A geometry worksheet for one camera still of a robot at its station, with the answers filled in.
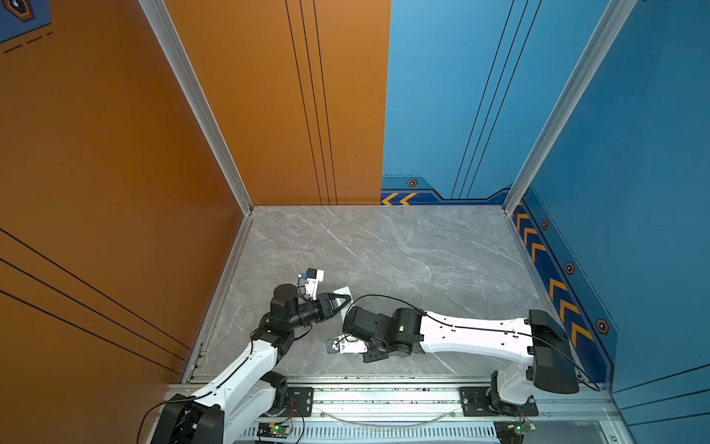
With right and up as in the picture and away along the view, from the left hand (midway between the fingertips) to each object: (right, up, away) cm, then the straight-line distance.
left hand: (350, 299), depth 77 cm
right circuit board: (+42, -32, -7) cm, 53 cm away
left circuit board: (-19, -32, -6) cm, 38 cm away
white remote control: (-1, +2, 0) cm, 3 cm away
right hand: (+2, -9, -3) cm, 10 cm away
